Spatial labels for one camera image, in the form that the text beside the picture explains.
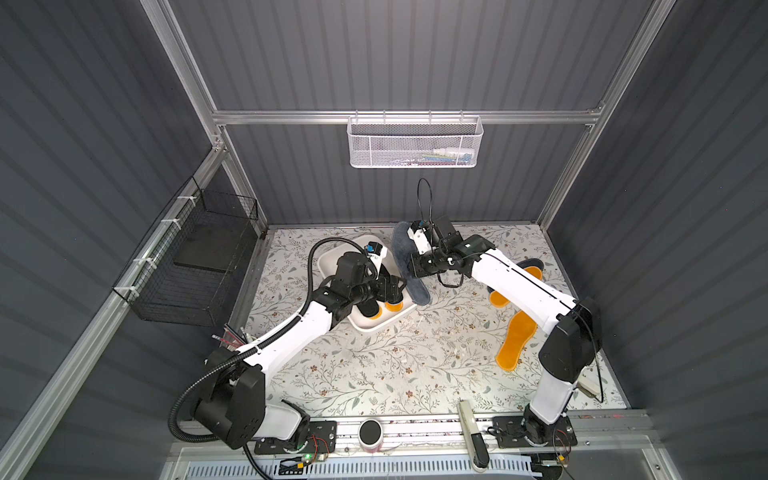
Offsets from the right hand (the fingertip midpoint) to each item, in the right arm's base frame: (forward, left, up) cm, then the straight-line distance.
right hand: (412, 265), depth 83 cm
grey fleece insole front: (-5, -1, -3) cm, 6 cm away
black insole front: (-3, +13, -18) cm, 23 cm away
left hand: (-5, +4, -1) cm, 6 cm away
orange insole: (-5, +10, -19) cm, 22 cm away
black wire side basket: (-7, +55, +8) cm, 56 cm away
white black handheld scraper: (-40, -15, -17) cm, 46 cm away
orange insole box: (-3, +5, -19) cm, 20 cm away
